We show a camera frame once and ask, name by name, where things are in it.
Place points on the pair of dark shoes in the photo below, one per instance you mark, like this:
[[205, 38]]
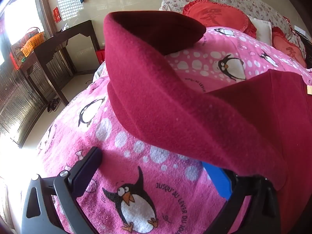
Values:
[[50, 107]]

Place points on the small red heart cushion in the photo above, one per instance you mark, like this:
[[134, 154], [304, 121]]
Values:
[[290, 48]]

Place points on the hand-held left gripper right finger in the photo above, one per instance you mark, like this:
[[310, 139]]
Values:
[[217, 180]]

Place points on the large red heart cushion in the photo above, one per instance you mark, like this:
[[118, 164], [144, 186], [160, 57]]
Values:
[[219, 17]]

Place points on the maroon fleece garment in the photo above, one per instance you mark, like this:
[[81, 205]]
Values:
[[158, 97]]

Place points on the dark wooden table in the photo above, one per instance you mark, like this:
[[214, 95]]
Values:
[[68, 33]]

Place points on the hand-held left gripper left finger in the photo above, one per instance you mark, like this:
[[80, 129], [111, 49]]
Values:
[[87, 171]]

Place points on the orange plastic basket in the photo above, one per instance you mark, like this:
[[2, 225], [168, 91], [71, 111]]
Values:
[[33, 43]]

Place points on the dark shoe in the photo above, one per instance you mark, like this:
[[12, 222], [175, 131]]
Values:
[[56, 102]]

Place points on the dark carved wooden headboard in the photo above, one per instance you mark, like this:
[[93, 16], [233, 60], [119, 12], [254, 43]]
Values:
[[306, 43]]

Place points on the white pillow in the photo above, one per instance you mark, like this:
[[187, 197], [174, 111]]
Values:
[[263, 29]]

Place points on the floral quilt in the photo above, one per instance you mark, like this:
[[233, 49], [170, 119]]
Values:
[[243, 0]]

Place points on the red wall paper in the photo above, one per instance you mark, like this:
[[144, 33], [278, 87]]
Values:
[[56, 14]]

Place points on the colourful printed box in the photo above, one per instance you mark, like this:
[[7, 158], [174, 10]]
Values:
[[17, 51]]

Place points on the pink penguin print blanket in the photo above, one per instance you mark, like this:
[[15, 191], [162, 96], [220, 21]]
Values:
[[109, 131]]

